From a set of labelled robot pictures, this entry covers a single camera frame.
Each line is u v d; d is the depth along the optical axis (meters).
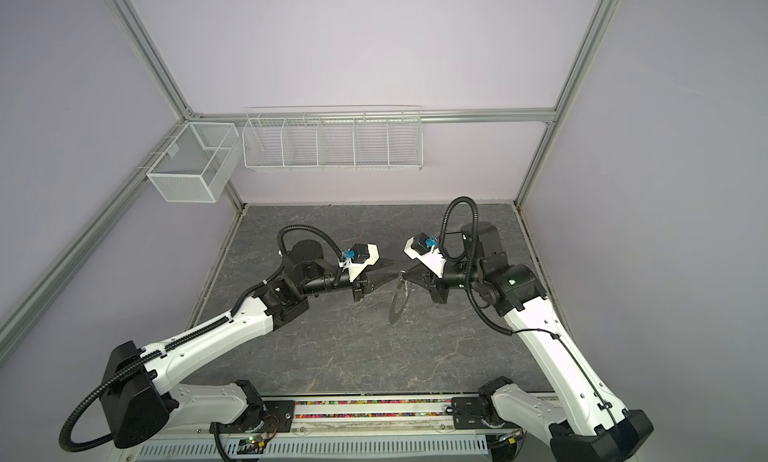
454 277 0.56
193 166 0.97
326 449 0.77
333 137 0.99
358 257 0.53
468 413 0.74
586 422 0.37
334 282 0.60
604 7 0.72
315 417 0.75
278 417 0.73
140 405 0.38
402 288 0.65
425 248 0.54
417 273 0.63
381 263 0.56
